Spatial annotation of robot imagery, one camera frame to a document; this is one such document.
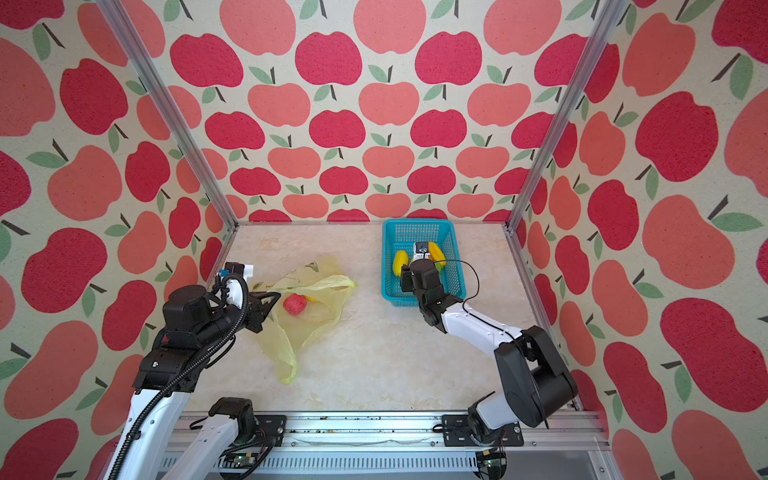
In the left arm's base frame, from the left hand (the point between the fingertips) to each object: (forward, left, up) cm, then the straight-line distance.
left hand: (279, 299), depth 67 cm
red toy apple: (+12, +4, -22) cm, 25 cm away
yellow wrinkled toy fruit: (+15, -1, -24) cm, 29 cm away
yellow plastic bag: (-4, 0, -10) cm, 11 cm away
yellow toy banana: (+31, -31, -22) cm, 49 cm away
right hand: (+18, -34, -13) cm, 40 cm away
